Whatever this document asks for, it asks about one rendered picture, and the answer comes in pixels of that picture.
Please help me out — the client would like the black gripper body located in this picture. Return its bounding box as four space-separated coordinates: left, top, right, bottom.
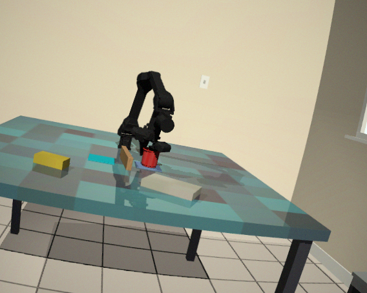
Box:
131 121 171 152

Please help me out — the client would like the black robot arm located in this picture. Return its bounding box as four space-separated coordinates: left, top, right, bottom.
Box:
117 70 174 150

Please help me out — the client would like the beige flat box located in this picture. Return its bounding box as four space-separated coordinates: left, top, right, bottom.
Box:
140 174 202 201

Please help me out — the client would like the yellow rectangular block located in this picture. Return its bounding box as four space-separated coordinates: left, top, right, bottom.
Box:
33 151 70 170

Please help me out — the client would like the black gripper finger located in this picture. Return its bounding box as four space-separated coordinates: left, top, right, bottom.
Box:
139 140 149 156
149 145 158 152

